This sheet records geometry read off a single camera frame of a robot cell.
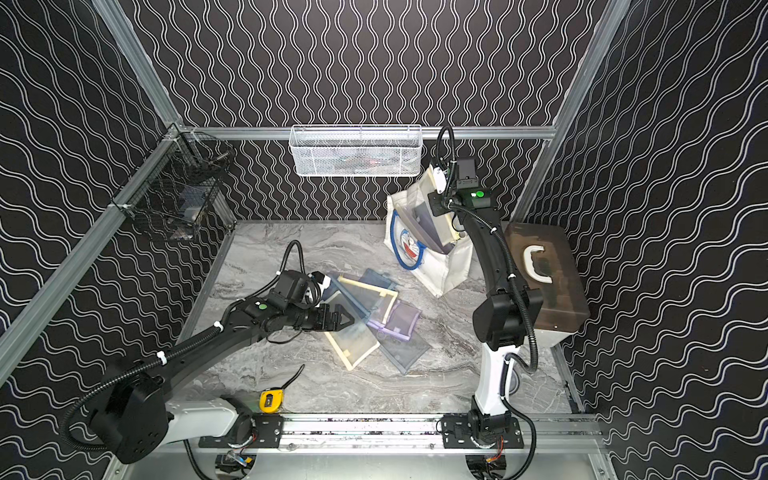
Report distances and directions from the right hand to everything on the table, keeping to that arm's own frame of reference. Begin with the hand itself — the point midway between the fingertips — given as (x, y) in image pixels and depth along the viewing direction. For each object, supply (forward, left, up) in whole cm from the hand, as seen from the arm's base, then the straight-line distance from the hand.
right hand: (442, 193), depth 87 cm
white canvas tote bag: (-10, +5, -12) cm, 16 cm away
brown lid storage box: (-9, -34, -19) cm, 40 cm away
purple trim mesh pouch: (+3, +8, -12) cm, 15 cm away
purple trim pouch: (+9, +3, -17) cm, 19 cm away
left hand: (-32, +27, -16) cm, 45 cm away
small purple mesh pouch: (-25, +12, -31) cm, 42 cm away
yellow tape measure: (-49, +46, -29) cm, 73 cm away
